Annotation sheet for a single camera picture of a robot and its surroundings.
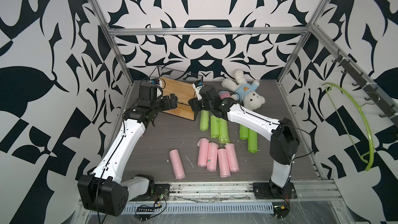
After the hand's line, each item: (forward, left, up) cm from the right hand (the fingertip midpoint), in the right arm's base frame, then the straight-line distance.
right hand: (192, 97), depth 84 cm
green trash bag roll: (-4, -6, -18) cm, 19 cm away
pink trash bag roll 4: (-29, -16, -18) cm, 37 cm away
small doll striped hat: (+13, -20, -14) cm, 27 cm away
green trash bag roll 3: (-14, -17, -18) cm, 29 cm away
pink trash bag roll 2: (-24, -5, -17) cm, 30 cm away
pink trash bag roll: (-30, +8, -18) cm, 36 cm away
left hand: (-3, +12, +5) cm, 13 cm away
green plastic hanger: (-33, -66, +8) cm, 74 cm away
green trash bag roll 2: (-8, -12, -17) cm, 22 cm away
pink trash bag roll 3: (-25, -10, -17) cm, 32 cm away
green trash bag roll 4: (-17, -33, -18) cm, 41 cm away
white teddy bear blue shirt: (+13, -34, -13) cm, 39 cm away
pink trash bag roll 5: (-25, -21, -19) cm, 37 cm away
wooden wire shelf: (+16, +8, -6) cm, 19 cm away
